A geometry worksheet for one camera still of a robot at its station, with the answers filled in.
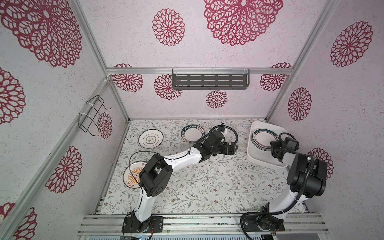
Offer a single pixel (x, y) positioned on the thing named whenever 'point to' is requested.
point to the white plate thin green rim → (150, 138)
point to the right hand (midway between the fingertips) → (273, 139)
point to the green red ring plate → (261, 139)
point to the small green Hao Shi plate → (191, 133)
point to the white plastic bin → (265, 157)
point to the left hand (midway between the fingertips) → (231, 146)
